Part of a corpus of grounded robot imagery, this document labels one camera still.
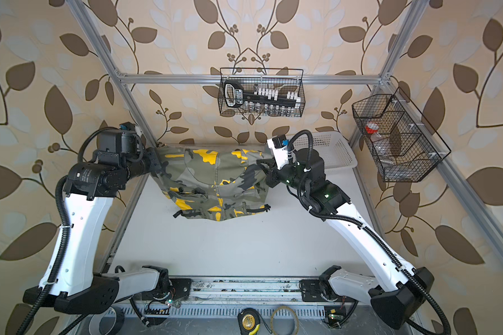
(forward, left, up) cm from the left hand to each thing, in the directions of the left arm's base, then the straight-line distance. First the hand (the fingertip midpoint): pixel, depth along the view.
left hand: (157, 155), depth 65 cm
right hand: (0, -33, -2) cm, 33 cm away
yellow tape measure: (-40, -30, -35) cm, 61 cm away
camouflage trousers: (-6, -18, -6) cm, 20 cm away
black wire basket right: (+11, -83, -4) cm, 84 cm away
